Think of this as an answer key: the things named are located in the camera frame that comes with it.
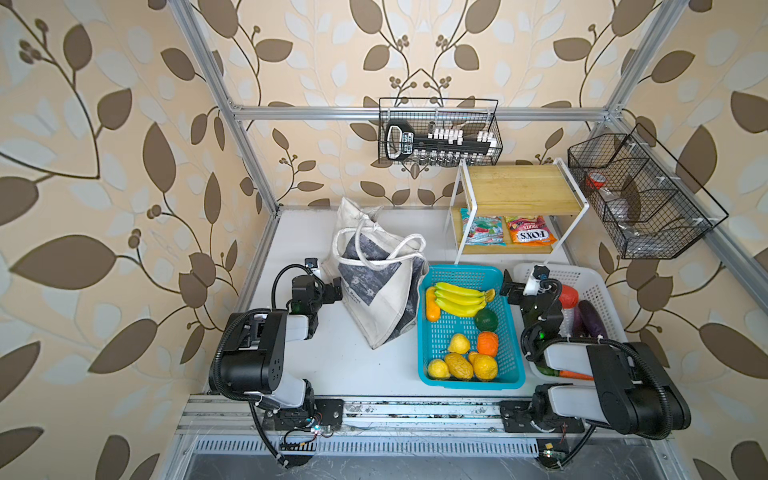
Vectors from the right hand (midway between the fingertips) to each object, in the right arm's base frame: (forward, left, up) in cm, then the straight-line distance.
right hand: (525, 276), depth 87 cm
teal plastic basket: (-14, +28, -12) cm, 33 cm away
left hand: (+6, +60, -6) cm, 61 cm away
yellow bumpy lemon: (-23, +22, -7) cm, 32 cm away
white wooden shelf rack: (+14, +6, +21) cm, 26 cm away
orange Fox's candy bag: (+12, -3, +7) cm, 14 cm away
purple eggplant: (-14, -16, -3) cm, 21 cm away
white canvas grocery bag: (0, +42, +3) cm, 42 cm away
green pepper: (-28, +7, +7) cm, 29 cm away
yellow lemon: (-17, +21, -7) cm, 28 cm away
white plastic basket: (-2, -21, -6) cm, 22 cm away
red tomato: (-4, -14, -6) cm, 16 cm away
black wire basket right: (+4, -25, +23) cm, 35 cm away
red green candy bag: (+12, +11, +7) cm, 18 cm away
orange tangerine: (-17, +13, -6) cm, 23 cm away
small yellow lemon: (-23, +28, -7) cm, 37 cm away
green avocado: (-11, +12, -6) cm, 17 cm away
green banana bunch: (-3, +18, -8) cm, 20 cm away
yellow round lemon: (-23, +16, -6) cm, 29 cm away
